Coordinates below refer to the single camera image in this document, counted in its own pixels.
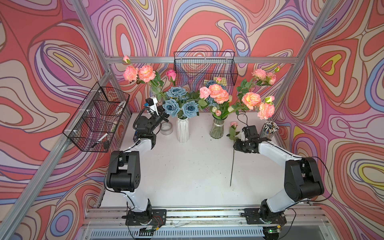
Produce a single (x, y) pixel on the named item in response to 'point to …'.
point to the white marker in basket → (99, 140)
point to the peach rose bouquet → (222, 105)
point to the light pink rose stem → (233, 135)
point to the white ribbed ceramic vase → (183, 129)
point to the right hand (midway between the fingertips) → (236, 149)
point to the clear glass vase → (217, 130)
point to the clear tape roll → (166, 128)
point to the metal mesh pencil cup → (269, 128)
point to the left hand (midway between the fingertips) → (174, 105)
